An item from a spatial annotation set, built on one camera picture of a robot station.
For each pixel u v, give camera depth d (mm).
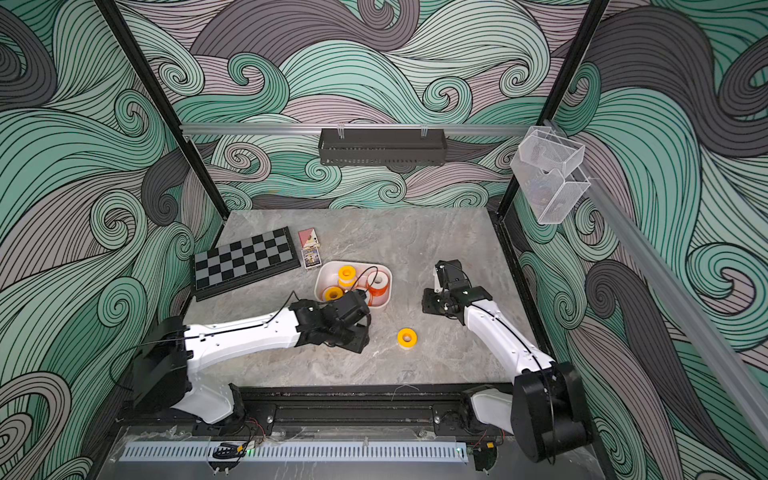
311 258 1039
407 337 858
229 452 713
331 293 928
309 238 1104
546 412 393
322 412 760
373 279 928
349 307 601
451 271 668
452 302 603
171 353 470
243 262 1006
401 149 967
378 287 946
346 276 946
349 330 660
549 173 760
